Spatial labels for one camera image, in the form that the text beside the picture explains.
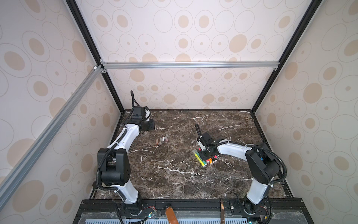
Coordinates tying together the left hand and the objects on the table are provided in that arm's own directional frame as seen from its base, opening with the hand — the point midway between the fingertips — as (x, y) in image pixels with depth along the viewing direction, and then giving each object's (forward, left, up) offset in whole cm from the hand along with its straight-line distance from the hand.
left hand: (156, 122), depth 91 cm
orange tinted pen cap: (-5, +1, -16) cm, 17 cm away
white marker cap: (-3, -3, -15) cm, 16 cm away
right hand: (-14, -35, -17) cm, 41 cm away
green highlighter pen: (-20, -31, -15) cm, 40 cm away
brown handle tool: (-50, -12, -12) cm, 53 cm away
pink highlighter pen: (-16, -39, -15) cm, 45 cm away
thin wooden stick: (-47, -39, -16) cm, 63 cm away
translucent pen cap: (-1, -6, -16) cm, 17 cm away
